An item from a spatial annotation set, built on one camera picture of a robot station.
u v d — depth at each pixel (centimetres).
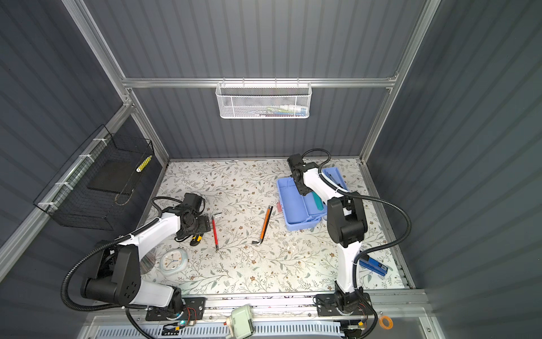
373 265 79
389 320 70
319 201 94
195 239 89
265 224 95
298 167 72
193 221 68
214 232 92
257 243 89
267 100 124
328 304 73
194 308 72
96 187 72
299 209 102
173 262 81
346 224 55
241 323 67
